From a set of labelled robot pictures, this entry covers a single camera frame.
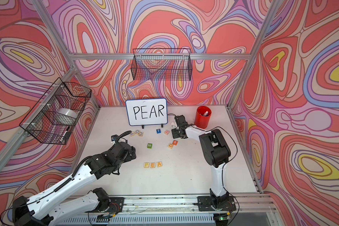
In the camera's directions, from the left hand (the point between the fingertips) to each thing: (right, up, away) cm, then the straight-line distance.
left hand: (130, 152), depth 78 cm
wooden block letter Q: (+23, +1, +17) cm, 28 cm away
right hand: (+29, +7, +24) cm, 38 cm away
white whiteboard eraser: (+25, +15, +26) cm, 38 cm away
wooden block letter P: (+8, -10, +8) cm, 15 cm away
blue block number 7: (+14, +10, +24) cm, 30 cm away
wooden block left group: (-2, +10, +25) cm, 27 cm away
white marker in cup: (+49, +23, +23) cm, 58 cm away
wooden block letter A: (+16, -9, +8) cm, 20 cm away
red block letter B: (+26, +3, +18) cm, 31 cm away
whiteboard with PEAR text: (+6, +24, +23) cm, 34 cm away
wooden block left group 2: (+1, +8, +23) cm, 24 cm away
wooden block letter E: (+12, -10, +8) cm, 17 cm away
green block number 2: (+8, 0, +18) cm, 19 cm away
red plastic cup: (+46, +17, +26) cm, 55 cm away
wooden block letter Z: (+20, +9, +24) cm, 32 cm away
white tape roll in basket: (-32, +23, -5) cm, 39 cm away
